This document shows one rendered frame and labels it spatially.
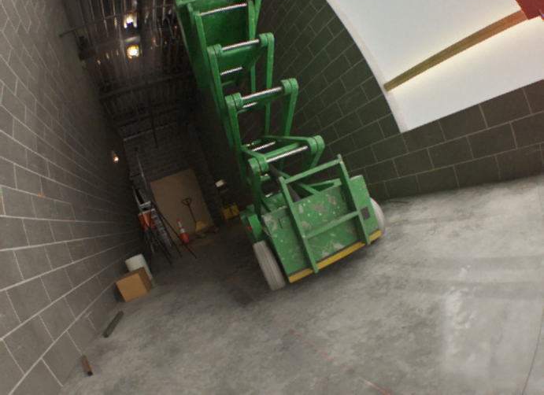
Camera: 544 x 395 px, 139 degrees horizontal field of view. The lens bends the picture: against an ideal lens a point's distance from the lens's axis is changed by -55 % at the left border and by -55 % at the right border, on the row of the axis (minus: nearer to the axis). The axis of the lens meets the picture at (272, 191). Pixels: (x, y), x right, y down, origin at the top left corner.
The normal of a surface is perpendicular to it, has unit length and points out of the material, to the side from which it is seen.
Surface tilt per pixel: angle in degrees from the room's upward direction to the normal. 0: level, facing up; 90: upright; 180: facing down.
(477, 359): 0
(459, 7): 90
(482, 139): 90
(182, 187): 90
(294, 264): 90
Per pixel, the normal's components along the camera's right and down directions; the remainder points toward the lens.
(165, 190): 0.40, -0.14
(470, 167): -0.84, 0.34
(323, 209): 0.16, -0.04
